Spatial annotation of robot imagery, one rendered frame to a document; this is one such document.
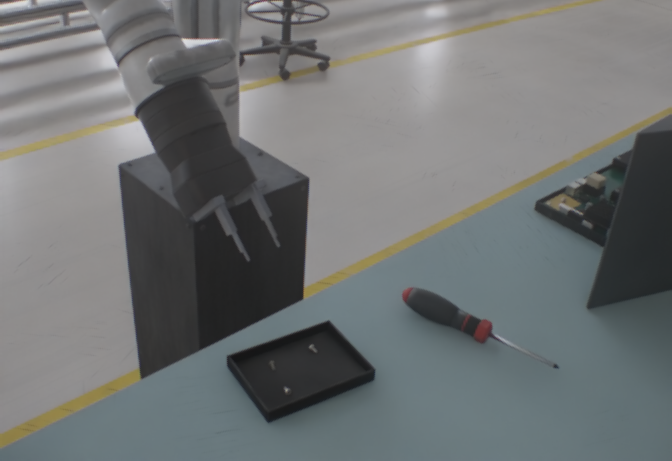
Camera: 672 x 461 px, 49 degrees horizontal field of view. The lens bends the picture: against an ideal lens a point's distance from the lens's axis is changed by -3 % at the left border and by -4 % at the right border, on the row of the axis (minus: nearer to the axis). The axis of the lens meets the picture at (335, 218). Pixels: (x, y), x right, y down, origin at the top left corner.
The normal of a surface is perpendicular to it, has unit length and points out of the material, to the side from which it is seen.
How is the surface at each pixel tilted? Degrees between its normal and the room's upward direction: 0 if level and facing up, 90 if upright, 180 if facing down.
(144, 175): 0
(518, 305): 0
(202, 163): 42
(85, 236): 0
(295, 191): 90
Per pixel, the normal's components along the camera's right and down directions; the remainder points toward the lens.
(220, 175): 0.54, -0.31
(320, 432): 0.07, -0.85
